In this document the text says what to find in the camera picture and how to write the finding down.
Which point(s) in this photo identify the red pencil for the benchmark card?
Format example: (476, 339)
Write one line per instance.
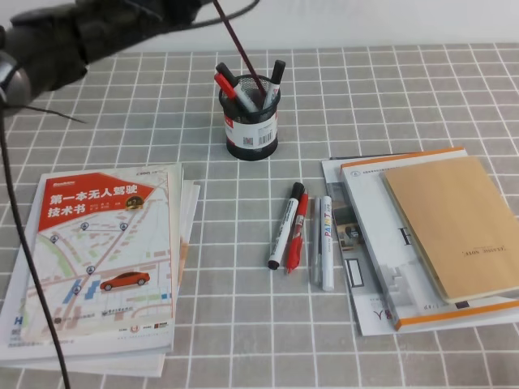
(226, 21)

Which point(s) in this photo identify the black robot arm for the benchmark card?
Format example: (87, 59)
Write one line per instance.
(48, 48)

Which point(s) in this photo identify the thin silver pen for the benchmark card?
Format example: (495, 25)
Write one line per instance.
(315, 255)

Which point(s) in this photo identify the black mesh pen holder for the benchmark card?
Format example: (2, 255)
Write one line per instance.
(250, 136)

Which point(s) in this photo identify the red gel pen on table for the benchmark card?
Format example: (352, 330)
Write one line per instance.
(294, 254)

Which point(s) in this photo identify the black capped marker in holder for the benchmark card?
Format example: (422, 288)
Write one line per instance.
(274, 84)

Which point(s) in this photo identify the black white marker in holder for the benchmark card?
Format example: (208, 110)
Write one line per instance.
(242, 99)

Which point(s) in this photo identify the red pen in holder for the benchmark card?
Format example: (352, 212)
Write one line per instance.
(225, 86)

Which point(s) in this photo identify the black white marker on table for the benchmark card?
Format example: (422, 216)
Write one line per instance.
(285, 227)

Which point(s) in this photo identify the white paint marker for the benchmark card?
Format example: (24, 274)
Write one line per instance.
(326, 244)

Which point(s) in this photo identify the white magazine under books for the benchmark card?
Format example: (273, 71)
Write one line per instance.
(372, 310)

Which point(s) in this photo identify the orange map cover book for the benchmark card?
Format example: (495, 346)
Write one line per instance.
(106, 251)

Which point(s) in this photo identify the white orange edged book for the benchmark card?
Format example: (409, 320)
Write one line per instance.
(413, 300)

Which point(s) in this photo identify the tan kraft notebook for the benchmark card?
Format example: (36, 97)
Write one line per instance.
(465, 232)

